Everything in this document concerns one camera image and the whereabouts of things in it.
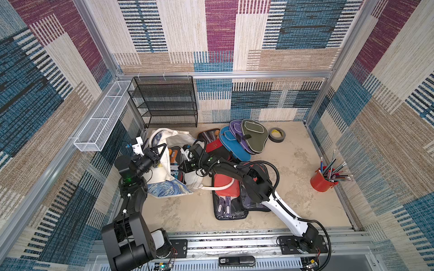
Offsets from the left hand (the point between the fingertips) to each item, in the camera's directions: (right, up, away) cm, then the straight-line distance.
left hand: (168, 146), depth 76 cm
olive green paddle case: (+48, +6, +35) cm, 60 cm away
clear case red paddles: (+27, -28, +9) cm, 40 cm away
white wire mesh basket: (-30, +5, -4) cm, 31 cm away
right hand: (+2, -13, +21) cm, 25 cm away
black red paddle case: (+19, -1, +29) cm, 35 cm away
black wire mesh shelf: (-12, +27, +34) cm, 45 cm away
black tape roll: (+60, +6, +37) cm, 71 cm away
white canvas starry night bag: (0, -15, 0) cm, 15 cm away
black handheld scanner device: (+30, -45, -9) cm, 54 cm away
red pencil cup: (+74, -17, +8) cm, 77 cm away
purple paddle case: (+33, +11, +34) cm, 49 cm away
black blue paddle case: (+31, 0, +26) cm, 41 cm away
